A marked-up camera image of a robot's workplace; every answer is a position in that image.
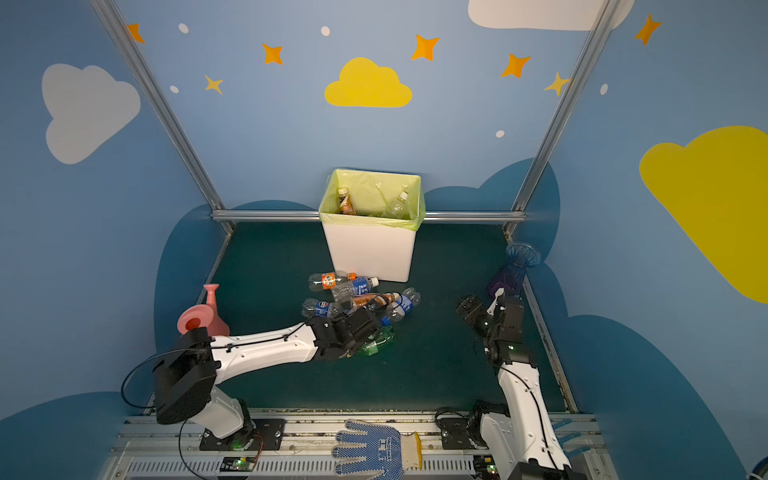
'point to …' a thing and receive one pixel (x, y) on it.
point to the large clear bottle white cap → (401, 209)
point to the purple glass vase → (520, 256)
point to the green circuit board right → (484, 464)
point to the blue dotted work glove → (385, 449)
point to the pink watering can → (204, 316)
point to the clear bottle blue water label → (357, 286)
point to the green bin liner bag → (380, 198)
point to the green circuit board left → (238, 464)
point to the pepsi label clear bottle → (312, 307)
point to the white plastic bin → (371, 250)
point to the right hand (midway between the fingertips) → (470, 303)
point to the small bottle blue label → (397, 310)
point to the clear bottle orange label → (326, 281)
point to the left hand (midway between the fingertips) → (356, 327)
